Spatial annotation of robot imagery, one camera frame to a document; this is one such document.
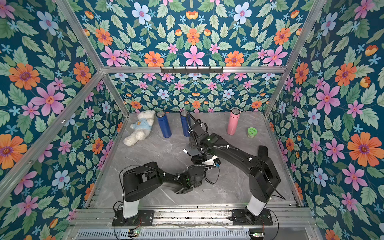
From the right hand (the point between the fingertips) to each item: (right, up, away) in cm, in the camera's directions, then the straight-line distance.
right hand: (200, 138), depth 86 cm
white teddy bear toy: (-41, +6, +15) cm, 44 cm away
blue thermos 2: (-10, +15, +4) cm, 19 cm away
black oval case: (+41, -9, +9) cm, 43 cm away
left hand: (+1, -5, -3) cm, 6 cm away
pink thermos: (+22, +15, +5) cm, 27 cm away
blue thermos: (-24, +9, +10) cm, 27 cm away
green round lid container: (+35, +3, +15) cm, 39 cm away
